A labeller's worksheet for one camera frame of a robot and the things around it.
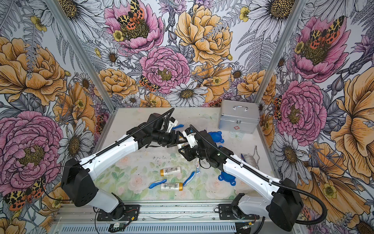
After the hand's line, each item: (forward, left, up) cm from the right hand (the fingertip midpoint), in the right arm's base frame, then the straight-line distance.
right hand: (182, 153), depth 76 cm
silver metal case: (+29, -37, -6) cm, 48 cm away
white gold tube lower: (-3, +12, -16) cm, 20 cm away
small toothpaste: (0, -8, -18) cm, 20 cm away
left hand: (+3, -1, +3) cm, 4 cm away
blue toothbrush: (-5, -4, -18) cm, 19 cm away
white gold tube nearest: (-11, +4, -17) cm, 20 cm away
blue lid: (-7, -25, -19) cm, 32 cm away
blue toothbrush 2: (-9, +17, -18) cm, 26 cm away
